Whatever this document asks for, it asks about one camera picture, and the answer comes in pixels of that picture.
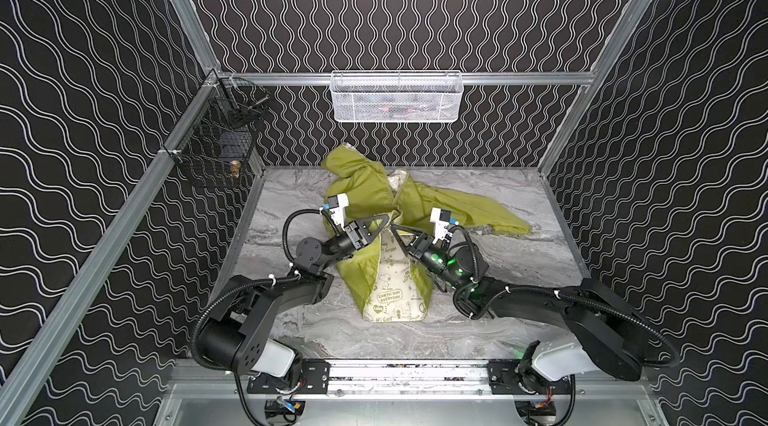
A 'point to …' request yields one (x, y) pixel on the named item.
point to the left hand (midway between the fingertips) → (395, 222)
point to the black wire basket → (216, 147)
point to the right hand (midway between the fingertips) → (389, 233)
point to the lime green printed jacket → (388, 281)
